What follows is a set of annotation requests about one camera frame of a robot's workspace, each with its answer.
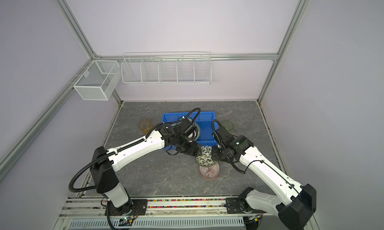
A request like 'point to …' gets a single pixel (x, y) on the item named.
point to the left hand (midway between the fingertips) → (195, 155)
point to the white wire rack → (167, 68)
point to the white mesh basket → (99, 81)
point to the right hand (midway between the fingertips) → (215, 156)
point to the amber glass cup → (145, 126)
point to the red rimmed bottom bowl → (210, 172)
